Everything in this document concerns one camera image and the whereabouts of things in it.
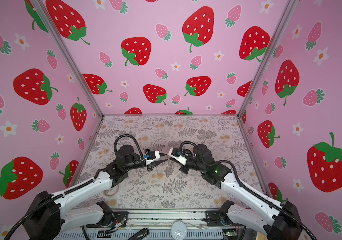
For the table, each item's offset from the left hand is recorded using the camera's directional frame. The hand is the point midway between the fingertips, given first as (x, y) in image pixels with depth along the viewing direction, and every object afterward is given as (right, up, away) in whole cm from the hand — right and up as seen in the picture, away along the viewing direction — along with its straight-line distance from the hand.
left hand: (165, 155), depth 71 cm
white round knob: (+6, -34, -5) cm, 35 cm away
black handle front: (-11, -36, -5) cm, 38 cm away
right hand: (+3, -1, +1) cm, 3 cm away
